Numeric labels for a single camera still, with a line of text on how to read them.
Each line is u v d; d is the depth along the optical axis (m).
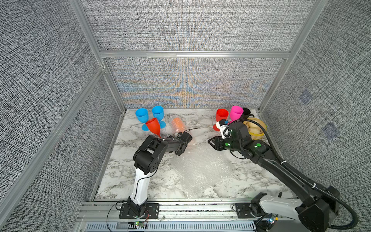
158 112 0.99
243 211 0.73
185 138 0.84
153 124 0.92
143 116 0.95
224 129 0.66
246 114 1.04
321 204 0.38
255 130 1.00
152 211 0.73
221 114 0.98
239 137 0.57
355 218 0.37
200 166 0.87
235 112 0.97
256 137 0.99
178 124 1.00
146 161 0.54
